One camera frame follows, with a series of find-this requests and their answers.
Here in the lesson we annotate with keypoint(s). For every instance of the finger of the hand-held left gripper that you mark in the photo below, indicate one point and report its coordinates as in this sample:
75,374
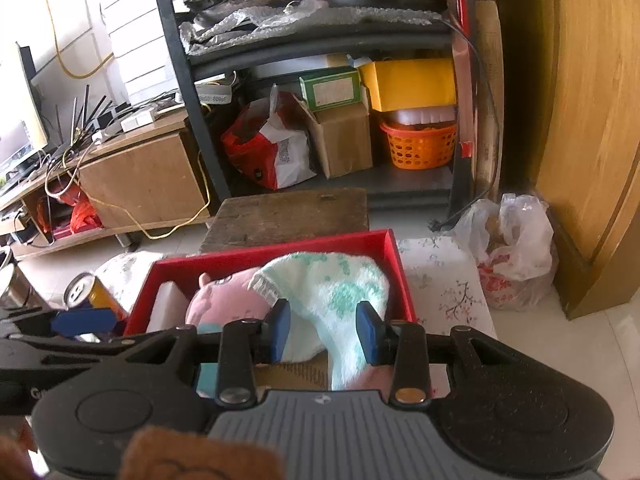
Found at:
30,355
82,321

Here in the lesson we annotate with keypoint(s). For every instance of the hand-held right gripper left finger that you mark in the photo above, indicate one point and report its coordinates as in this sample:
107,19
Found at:
280,330

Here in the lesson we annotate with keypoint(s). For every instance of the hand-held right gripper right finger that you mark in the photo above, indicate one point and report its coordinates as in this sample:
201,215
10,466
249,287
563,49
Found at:
367,332

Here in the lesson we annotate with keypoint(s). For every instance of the red cardboard box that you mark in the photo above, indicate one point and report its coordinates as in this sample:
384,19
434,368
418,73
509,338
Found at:
400,282

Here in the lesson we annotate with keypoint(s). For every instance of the white and green towel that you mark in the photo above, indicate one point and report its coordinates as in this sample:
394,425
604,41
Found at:
330,280

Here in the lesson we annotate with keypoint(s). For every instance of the pink pig plush toy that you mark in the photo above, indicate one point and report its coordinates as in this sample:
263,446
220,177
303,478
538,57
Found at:
220,300

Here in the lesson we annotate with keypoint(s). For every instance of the white foam block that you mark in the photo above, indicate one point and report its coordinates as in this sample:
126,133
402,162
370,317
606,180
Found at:
170,305

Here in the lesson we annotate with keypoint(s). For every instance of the blue drink can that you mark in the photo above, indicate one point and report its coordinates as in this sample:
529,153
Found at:
82,290

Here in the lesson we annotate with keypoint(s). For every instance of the stainless steel thermos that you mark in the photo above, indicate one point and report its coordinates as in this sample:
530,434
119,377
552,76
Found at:
20,287

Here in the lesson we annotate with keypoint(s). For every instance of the floral tablecloth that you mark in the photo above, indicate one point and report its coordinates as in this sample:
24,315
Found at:
440,270

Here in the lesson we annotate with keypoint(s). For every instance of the red plastic bag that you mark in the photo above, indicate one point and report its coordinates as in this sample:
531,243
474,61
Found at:
80,215
245,135

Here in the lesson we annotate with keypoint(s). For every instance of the wooden stool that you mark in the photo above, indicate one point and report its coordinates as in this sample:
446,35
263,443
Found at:
290,217

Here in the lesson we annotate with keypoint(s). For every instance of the brown fuzzy cloth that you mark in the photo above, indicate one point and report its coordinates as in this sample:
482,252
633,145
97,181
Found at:
200,455

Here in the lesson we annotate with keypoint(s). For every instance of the wooden television stand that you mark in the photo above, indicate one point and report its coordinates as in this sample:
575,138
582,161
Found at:
140,180

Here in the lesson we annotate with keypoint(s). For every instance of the clear plastic bag with food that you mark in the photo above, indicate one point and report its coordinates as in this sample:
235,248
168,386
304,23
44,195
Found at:
515,240

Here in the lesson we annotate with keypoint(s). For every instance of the white plastic bag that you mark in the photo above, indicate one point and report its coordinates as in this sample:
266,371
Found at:
287,155

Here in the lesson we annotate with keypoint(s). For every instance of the orange plastic basket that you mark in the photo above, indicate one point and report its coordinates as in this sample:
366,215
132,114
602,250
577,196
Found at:
417,147

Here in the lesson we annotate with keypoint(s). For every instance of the brown cardboard box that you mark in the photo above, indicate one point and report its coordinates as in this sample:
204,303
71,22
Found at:
345,140

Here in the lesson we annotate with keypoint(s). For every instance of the black router with antennas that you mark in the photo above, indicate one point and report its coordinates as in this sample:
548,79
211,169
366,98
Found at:
102,120

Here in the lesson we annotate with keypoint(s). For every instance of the flat screen television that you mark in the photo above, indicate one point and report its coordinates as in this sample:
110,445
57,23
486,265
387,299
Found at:
20,125

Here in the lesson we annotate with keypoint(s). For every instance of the white power strip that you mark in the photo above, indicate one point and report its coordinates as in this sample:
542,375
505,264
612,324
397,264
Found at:
137,121

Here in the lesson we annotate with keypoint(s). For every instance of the translucent plastic container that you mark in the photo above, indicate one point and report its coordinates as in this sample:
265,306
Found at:
422,116

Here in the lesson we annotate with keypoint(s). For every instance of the green box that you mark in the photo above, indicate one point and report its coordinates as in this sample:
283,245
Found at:
330,91

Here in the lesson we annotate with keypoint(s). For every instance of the white extension socket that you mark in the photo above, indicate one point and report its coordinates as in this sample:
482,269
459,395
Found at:
215,92

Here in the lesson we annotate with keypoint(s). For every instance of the yellow box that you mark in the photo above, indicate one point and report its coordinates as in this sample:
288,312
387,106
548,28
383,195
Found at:
410,85

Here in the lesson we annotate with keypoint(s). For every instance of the beige cardboard sheet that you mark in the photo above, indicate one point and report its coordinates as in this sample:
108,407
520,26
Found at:
487,110

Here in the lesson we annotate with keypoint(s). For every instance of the black metal shelf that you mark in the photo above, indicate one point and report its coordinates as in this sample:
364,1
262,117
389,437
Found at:
175,60

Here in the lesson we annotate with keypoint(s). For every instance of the bubble wrap sheet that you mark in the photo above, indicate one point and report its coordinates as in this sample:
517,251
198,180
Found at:
225,32

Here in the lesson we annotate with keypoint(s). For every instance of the wooden cabinet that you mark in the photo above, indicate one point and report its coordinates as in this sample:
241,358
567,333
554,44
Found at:
590,110

